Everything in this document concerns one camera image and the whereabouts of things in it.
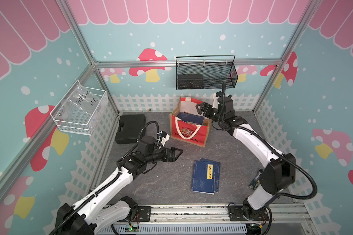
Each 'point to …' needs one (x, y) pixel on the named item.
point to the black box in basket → (190, 81)
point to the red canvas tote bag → (187, 124)
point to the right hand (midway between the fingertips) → (200, 107)
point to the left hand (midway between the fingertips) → (176, 153)
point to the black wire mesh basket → (205, 72)
